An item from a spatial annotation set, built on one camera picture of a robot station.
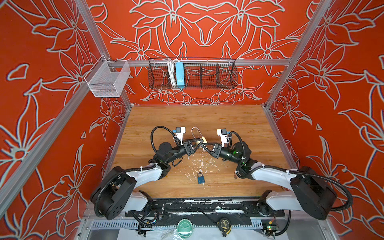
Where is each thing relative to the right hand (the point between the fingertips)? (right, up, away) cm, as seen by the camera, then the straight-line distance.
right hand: (200, 147), depth 71 cm
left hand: (+1, +3, 0) cm, 3 cm away
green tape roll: (-7, -37, -4) cm, 38 cm away
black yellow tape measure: (+11, -35, -5) cm, 37 cm away
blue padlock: (+1, -20, +12) cm, 23 cm away
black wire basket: (+2, +44, +24) cm, 50 cm away
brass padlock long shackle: (-4, +7, +4) cm, 9 cm away
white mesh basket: (-58, +36, +21) cm, 72 cm away
